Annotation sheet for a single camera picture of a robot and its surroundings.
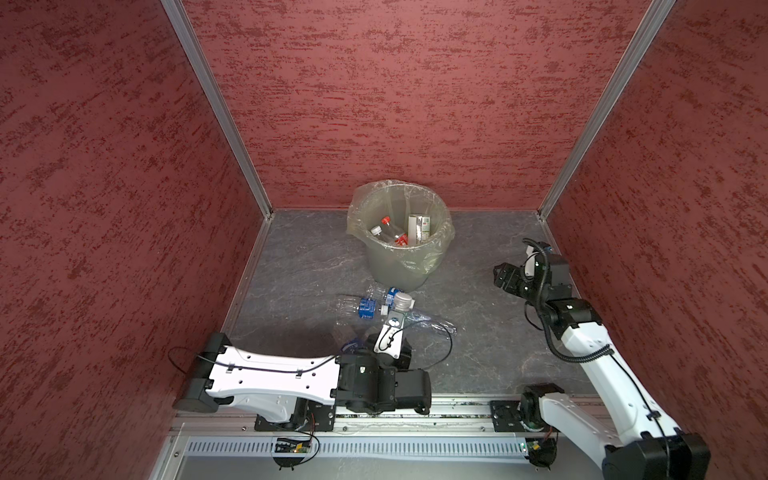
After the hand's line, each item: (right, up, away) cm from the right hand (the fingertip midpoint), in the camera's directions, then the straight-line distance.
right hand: (502, 277), depth 81 cm
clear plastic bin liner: (-32, +3, +14) cm, 35 cm away
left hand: (-30, -14, -12) cm, 36 cm away
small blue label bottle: (-43, -17, 0) cm, 46 cm away
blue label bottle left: (-39, -10, +7) cm, 40 cm away
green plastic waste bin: (-26, +3, -3) cm, 27 cm away
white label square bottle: (-22, +14, +13) cm, 29 cm away
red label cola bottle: (-28, +11, +16) cm, 34 cm away
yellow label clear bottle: (-28, -3, -17) cm, 33 cm away
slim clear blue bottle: (-21, -14, +7) cm, 26 cm away
